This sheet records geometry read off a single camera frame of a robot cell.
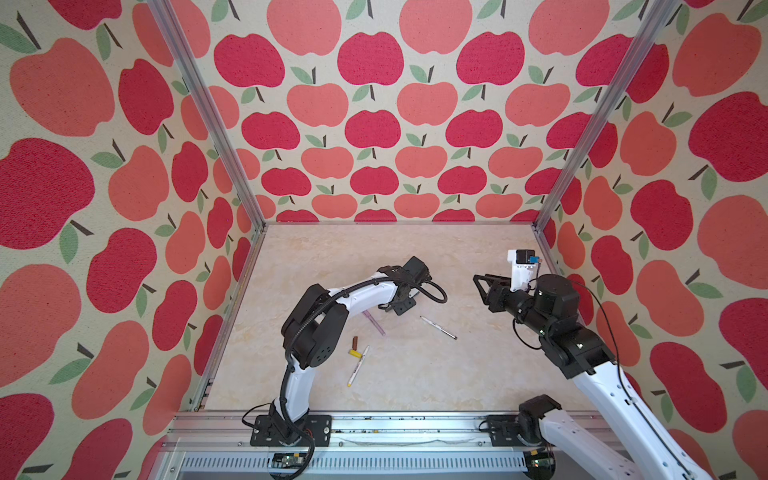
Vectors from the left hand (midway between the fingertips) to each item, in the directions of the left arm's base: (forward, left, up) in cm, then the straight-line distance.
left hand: (403, 299), depth 95 cm
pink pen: (-7, +9, -3) cm, 12 cm away
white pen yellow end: (-24, +16, -3) cm, 29 cm away
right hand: (-9, -19, +25) cm, 32 cm away
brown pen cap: (-13, +15, -3) cm, 20 cm away
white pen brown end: (-8, -11, -4) cm, 15 cm away
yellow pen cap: (-16, +15, -4) cm, 22 cm away
